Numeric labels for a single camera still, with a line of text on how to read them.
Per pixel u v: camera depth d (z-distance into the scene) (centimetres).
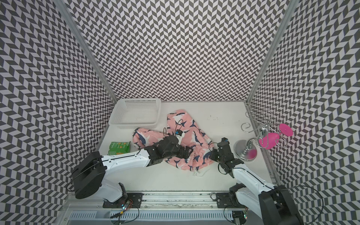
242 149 90
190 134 94
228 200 72
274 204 41
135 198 72
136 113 103
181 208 72
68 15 74
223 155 67
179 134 74
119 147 89
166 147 62
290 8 67
